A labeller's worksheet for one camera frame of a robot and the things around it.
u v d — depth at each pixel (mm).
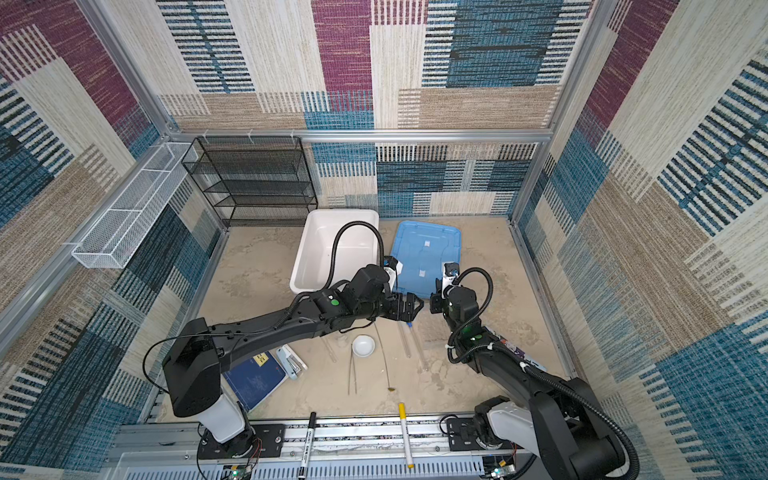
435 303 772
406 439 730
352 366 851
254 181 1083
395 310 691
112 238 714
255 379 808
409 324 919
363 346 878
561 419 414
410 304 698
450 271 729
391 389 811
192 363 434
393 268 716
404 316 689
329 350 883
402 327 919
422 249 1110
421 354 871
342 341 889
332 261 674
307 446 716
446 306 756
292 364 828
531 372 485
